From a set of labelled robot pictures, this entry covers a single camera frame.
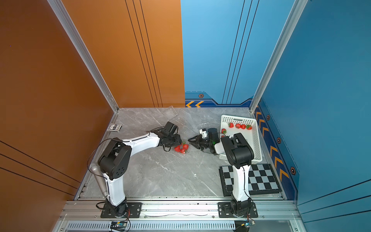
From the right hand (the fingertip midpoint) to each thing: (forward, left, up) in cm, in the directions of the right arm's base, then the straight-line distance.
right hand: (189, 141), depth 97 cm
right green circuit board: (-45, -29, -4) cm, 54 cm away
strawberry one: (+14, -30, 0) cm, 33 cm away
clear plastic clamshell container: (-5, +5, -1) cm, 7 cm away
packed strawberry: (-6, +7, -1) cm, 10 cm away
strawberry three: (+13, -39, -1) cm, 41 cm away
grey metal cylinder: (-20, +55, 0) cm, 59 cm away
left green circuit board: (-46, +35, -6) cm, 59 cm away
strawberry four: (+13, -43, -1) cm, 45 cm away
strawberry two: (+14, -36, -1) cm, 38 cm away
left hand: (+1, +6, +1) cm, 6 cm away
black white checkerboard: (-25, -41, -1) cm, 48 cm away
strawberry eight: (+8, -24, 0) cm, 25 cm away
